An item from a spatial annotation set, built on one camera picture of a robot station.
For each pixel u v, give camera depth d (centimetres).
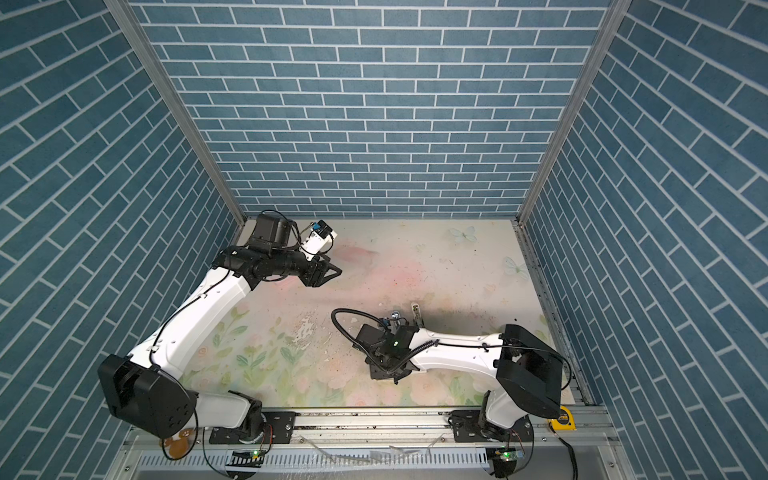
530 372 43
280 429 73
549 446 72
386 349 61
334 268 72
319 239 67
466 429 74
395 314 96
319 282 68
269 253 58
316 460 70
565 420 74
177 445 71
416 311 91
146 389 39
